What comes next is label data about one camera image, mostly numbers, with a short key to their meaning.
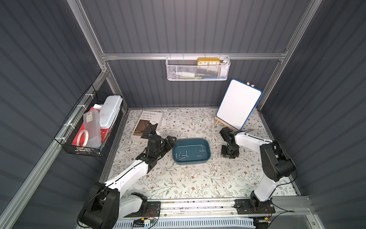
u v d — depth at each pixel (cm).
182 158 91
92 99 78
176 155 93
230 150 79
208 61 87
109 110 74
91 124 69
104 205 40
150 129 103
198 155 94
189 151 95
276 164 48
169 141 77
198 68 90
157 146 66
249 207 72
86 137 62
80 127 69
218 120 104
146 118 109
